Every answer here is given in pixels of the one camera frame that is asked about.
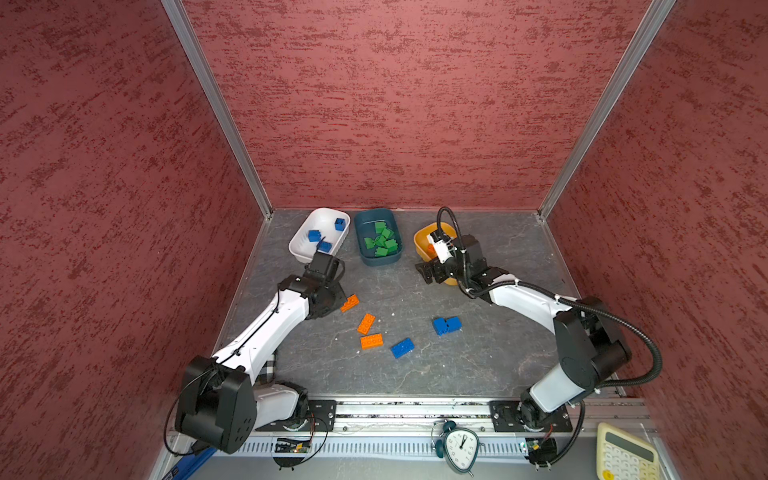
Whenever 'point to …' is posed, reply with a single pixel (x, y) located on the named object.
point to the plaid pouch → (269, 370)
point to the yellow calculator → (621, 455)
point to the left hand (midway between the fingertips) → (338, 307)
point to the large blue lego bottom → (402, 348)
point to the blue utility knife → (189, 462)
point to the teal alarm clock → (459, 446)
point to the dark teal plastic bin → (364, 222)
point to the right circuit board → (541, 451)
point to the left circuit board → (287, 445)
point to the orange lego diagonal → (366, 323)
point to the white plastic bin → (333, 224)
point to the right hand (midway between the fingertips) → (426, 263)
